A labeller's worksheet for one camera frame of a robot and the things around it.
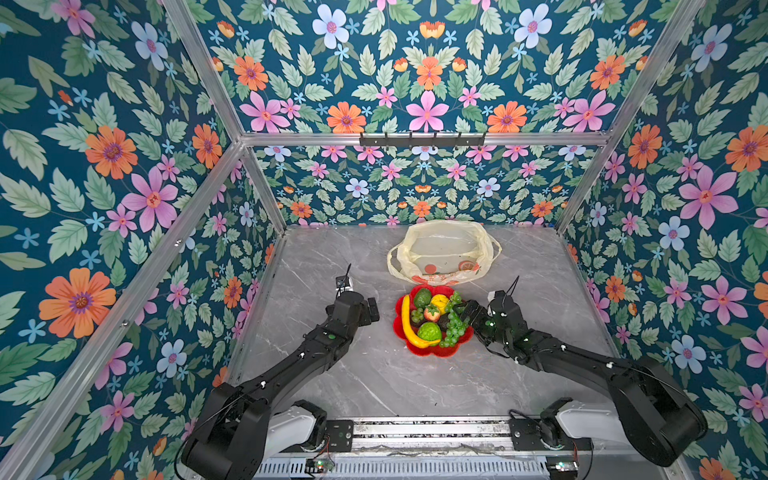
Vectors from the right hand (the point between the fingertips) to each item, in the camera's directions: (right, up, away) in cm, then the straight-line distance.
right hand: (458, 313), depth 87 cm
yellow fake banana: (-14, -5, 0) cm, 15 cm away
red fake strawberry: (-8, 0, 0) cm, 8 cm away
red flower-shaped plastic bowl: (-17, -6, 0) cm, 18 cm away
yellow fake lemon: (-5, +3, +5) cm, 7 cm away
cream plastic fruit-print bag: (-1, +18, +26) cm, 32 cm away
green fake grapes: (-1, -3, -1) cm, 3 cm away
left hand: (-27, +6, -1) cm, 28 cm away
